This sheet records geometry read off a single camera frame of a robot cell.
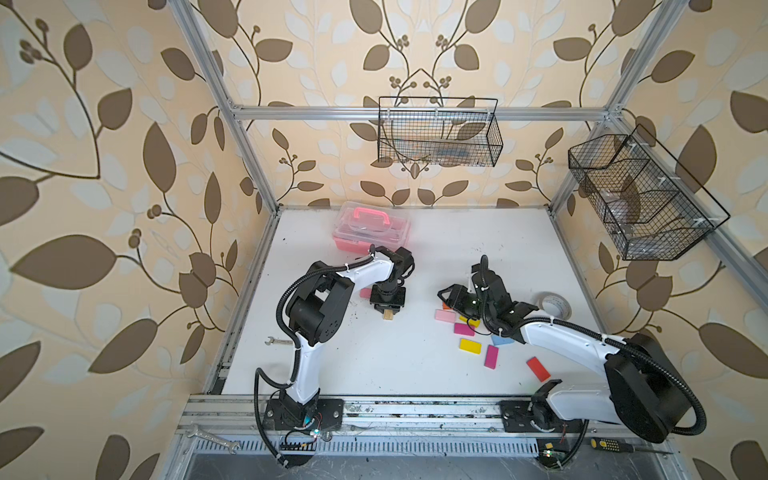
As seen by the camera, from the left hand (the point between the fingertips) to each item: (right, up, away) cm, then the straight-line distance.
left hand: (390, 308), depth 93 cm
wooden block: (-1, -2, -2) cm, 2 cm away
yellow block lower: (+24, -10, -6) cm, 26 cm away
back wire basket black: (+22, +57, +4) cm, 61 cm away
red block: (+41, -14, -11) cm, 45 cm away
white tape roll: (+52, +1, 0) cm, 52 cm away
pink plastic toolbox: (-11, +26, +10) cm, 30 cm away
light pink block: (-8, +5, -2) cm, 9 cm away
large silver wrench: (-48, -25, -20) cm, 58 cm away
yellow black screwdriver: (+54, -26, -25) cm, 65 cm away
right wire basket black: (+65, +30, -19) cm, 75 cm away
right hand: (+15, +5, -6) cm, 17 cm away
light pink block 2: (+17, -2, -1) cm, 17 cm away
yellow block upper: (+21, +1, -18) cm, 28 cm away
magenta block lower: (+29, -12, -8) cm, 33 cm away
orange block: (+15, +3, -14) cm, 21 cm away
